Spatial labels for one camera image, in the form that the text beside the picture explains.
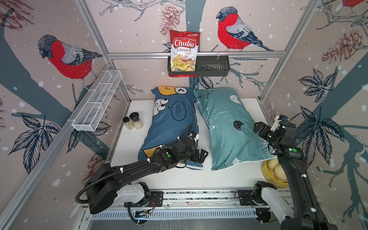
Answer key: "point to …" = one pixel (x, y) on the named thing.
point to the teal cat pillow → (230, 125)
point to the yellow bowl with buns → (273, 171)
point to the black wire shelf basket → (205, 68)
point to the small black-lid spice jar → (126, 120)
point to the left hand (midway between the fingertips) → (204, 150)
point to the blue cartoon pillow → (171, 116)
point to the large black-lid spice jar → (134, 117)
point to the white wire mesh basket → (91, 112)
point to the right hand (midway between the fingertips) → (260, 125)
